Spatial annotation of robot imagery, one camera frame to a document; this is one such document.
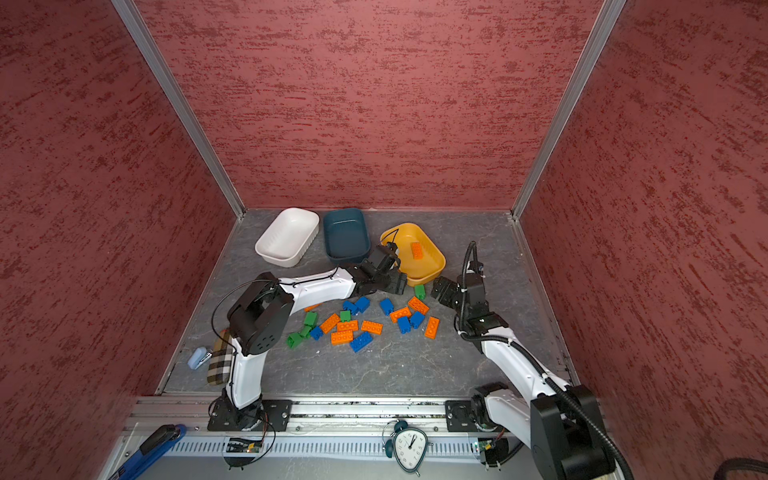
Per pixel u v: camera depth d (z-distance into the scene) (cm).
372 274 74
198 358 81
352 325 90
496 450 71
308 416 76
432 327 90
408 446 67
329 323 90
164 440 69
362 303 92
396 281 85
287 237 116
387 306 94
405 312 92
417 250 107
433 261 104
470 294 64
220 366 79
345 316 90
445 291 77
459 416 74
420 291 95
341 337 86
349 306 92
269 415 74
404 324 90
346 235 110
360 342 85
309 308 60
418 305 94
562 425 45
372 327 90
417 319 92
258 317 51
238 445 73
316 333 86
